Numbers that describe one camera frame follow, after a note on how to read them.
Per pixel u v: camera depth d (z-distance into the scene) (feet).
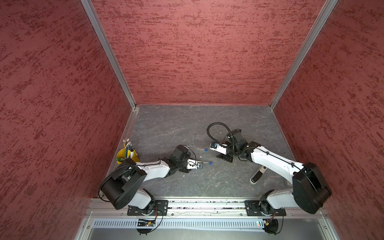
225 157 2.47
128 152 2.66
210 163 2.94
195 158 3.07
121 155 2.75
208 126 2.16
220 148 2.43
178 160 2.28
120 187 1.43
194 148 3.18
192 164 2.49
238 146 2.18
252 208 2.43
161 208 2.42
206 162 2.97
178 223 2.33
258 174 2.66
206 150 3.12
